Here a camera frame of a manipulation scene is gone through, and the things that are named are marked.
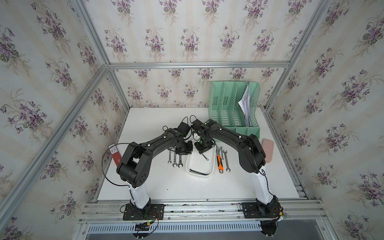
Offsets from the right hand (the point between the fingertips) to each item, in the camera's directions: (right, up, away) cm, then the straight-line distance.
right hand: (202, 151), depth 92 cm
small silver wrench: (-17, -7, -1) cm, 19 cm away
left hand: (-6, -1, -2) cm, 7 cm away
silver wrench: (-8, -10, -4) cm, 13 cm away
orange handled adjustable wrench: (+10, -5, -1) cm, 12 cm away
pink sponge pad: (+43, +2, +4) cm, 43 cm away
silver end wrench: (+15, -9, -3) cm, 18 cm away
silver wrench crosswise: (+2, -5, 0) cm, 5 cm away
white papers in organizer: (+25, +30, -3) cm, 40 cm away
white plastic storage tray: (-3, -7, -2) cm, 8 cm away
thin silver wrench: (-21, -6, -1) cm, 21 cm away
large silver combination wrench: (-14, -7, -1) cm, 16 cm away
